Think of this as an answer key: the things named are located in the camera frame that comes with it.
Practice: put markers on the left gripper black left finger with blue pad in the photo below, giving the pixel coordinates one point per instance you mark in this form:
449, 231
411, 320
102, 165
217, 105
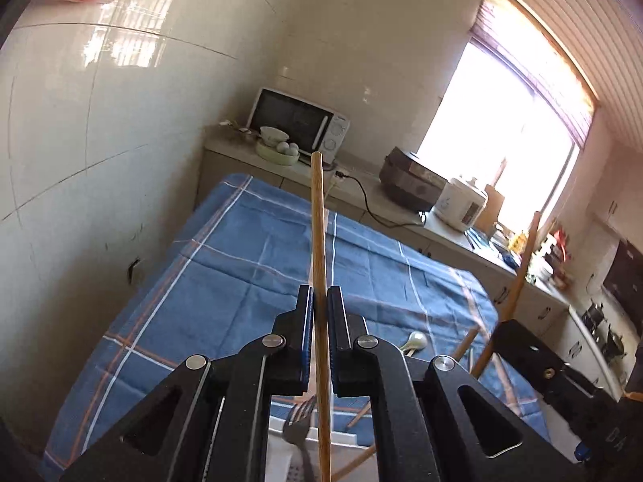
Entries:
208, 420

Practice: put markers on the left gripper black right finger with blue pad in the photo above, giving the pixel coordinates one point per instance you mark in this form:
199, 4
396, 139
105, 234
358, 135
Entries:
432, 420

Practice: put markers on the pale green plastic spoon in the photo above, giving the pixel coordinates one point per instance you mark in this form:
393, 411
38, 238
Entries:
416, 342

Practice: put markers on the metal fork ornate handle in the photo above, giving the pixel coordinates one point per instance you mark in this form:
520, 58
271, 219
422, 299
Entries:
295, 431

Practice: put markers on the wooden chopstick long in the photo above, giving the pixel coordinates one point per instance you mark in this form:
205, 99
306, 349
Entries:
515, 291

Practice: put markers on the wooden chopstick crossing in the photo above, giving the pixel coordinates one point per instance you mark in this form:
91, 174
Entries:
465, 344

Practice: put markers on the wooden chopstick pair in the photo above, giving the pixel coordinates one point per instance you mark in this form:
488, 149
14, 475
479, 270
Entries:
354, 463

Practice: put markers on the blue plaid tablecloth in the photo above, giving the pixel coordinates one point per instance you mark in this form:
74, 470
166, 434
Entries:
234, 267

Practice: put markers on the wooden cutting board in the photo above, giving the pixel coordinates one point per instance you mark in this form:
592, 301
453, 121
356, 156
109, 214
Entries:
486, 222

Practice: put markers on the white rice cooker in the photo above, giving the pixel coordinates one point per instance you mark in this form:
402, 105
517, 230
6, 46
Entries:
460, 204

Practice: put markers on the black rice cooker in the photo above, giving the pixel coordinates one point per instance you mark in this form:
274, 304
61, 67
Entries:
407, 182

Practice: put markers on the green plate with eggs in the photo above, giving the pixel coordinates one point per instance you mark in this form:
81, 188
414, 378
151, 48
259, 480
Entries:
275, 146

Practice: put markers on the white microwave oven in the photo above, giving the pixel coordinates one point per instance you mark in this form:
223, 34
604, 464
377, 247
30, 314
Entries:
311, 126

